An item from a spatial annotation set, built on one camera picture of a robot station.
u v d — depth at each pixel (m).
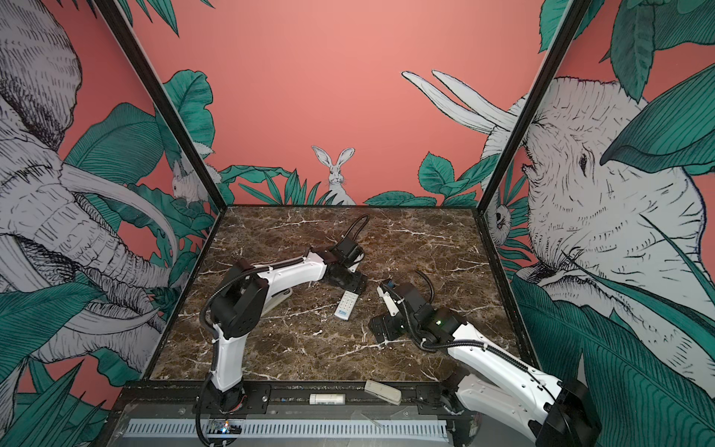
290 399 0.75
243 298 0.53
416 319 0.58
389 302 0.69
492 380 0.48
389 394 0.73
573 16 0.69
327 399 0.73
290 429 0.70
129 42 0.74
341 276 0.80
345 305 0.90
